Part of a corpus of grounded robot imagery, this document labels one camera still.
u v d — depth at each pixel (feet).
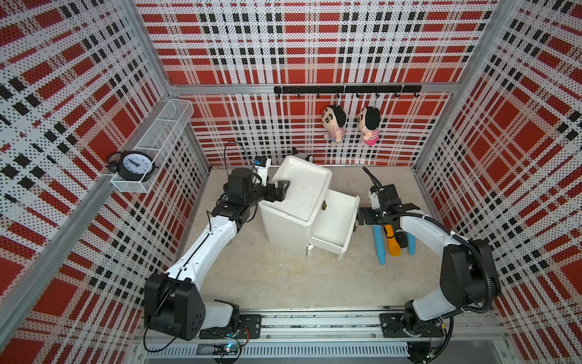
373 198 2.77
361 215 2.82
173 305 1.30
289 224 2.37
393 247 2.91
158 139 2.63
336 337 2.41
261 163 2.22
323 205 2.66
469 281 1.45
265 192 2.30
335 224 2.96
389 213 2.18
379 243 2.98
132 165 2.09
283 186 2.36
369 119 3.04
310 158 3.14
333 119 2.98
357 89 2.90
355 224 2.76
